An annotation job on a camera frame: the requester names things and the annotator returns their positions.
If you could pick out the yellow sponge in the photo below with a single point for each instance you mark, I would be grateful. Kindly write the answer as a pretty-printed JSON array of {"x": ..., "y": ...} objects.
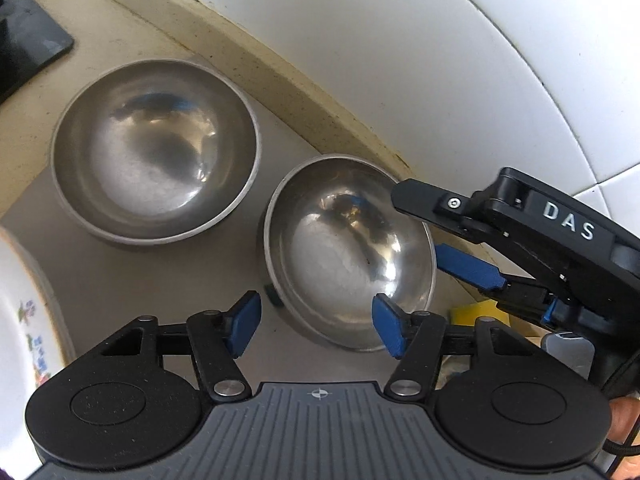
[{"x": 475, "y": 312}]

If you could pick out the black gas stove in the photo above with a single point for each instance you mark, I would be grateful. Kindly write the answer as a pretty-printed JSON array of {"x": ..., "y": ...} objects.
[{"x": 30, "y": 30}]

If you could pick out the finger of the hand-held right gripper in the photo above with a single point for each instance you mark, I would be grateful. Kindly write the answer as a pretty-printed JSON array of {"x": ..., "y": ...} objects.
[
  {"x": 430, "y": 200},
  {"x": 465, "y": 265}
]

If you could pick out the steel bowl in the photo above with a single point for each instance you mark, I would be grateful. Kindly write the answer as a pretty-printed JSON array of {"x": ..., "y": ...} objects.
[
  {"x": 350, "y": 255},
  {"x": 155, "y": 155}
]

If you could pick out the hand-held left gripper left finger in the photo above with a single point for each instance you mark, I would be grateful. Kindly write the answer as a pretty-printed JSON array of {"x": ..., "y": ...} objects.
[{"x": 244, "y": 325}]

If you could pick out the person's right hand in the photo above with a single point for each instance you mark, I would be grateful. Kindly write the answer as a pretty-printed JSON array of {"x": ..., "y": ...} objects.
[{"x": 627, "y": 417}]

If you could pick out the small red flower plate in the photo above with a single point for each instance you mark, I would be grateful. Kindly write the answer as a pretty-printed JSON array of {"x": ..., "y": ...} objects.
[{"x": 20, "y": 310}]

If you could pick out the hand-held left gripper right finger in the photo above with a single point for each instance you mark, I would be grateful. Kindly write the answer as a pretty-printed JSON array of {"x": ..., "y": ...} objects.
[{"x": 390, "y": 325}]

